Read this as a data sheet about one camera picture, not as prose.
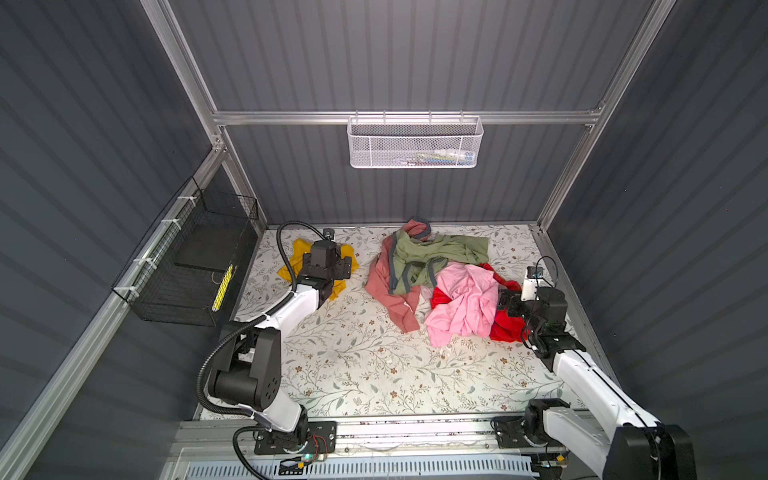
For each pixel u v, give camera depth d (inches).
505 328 34.0
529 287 29.2
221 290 27.3
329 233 31.2
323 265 27.3
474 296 34.8
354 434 29.7
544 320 25.0
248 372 17.7
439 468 30.3
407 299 38.6
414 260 39.9
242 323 18.3
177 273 28.4
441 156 35.9
